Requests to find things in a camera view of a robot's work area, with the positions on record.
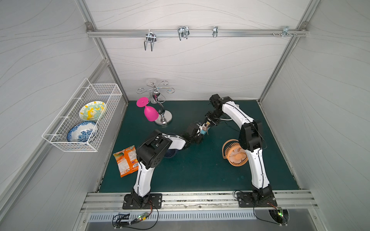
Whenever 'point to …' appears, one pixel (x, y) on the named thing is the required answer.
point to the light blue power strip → (204, 132)
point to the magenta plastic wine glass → (151, 113)
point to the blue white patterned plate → (80, 132)
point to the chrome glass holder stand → (165, 117)
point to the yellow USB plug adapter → (207, 123)
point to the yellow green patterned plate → (92, 110)
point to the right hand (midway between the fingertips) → (204, 122)
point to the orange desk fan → (234, 152)
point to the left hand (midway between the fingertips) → (201, 133)
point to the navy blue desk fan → (170, 153)
